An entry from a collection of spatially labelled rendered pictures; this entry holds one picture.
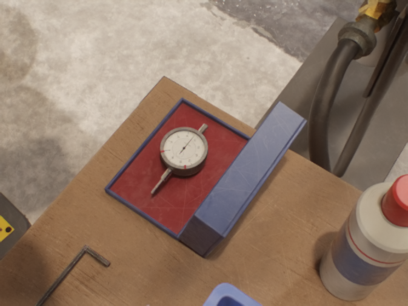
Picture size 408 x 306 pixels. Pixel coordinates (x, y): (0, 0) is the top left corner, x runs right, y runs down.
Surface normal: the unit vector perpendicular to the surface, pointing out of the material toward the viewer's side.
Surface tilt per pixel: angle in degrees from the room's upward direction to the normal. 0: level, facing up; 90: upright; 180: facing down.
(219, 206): 12
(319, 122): 46
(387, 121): 0
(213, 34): 0
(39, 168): 0
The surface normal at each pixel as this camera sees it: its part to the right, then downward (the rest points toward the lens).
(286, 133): 0.18, -0.35
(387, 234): -0.33, 0.16
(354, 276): -0.50, 0.77
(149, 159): 0.00, -0.47
